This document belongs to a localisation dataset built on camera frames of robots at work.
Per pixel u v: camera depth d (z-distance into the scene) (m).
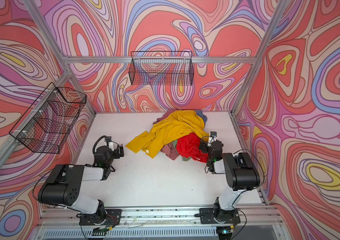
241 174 0.48
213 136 0.82
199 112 1.09
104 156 0.72
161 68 0.94
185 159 0.92
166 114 1.15
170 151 0.93
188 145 0.91
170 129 0.93
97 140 0.69
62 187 0.45
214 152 0.74
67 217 0.75
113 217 0.73
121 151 0.87
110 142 0.81
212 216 0.73
